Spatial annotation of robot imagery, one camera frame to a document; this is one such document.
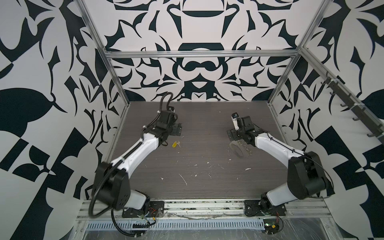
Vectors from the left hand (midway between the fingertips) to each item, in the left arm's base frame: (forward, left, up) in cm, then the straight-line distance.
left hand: (171, 121), depth 85 cm
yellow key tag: (-4, 0, -18) cm, 18 cm away
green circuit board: (-48, -47, -19) cm, 70 cm away
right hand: (-1, -40, -7) cm, 40 cm away
